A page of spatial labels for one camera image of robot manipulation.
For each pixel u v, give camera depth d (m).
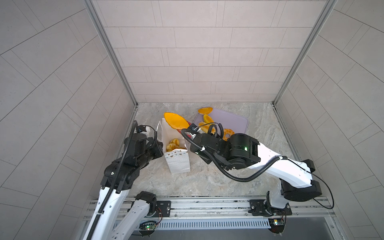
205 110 1.08
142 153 0.48
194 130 0.46
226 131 0.98
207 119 1.03
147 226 0.65
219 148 0.39
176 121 0.64
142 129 0.56
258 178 0.36
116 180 0.38
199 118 1.06
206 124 0.45
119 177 0.39
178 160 0.72
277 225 0.68
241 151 0.35
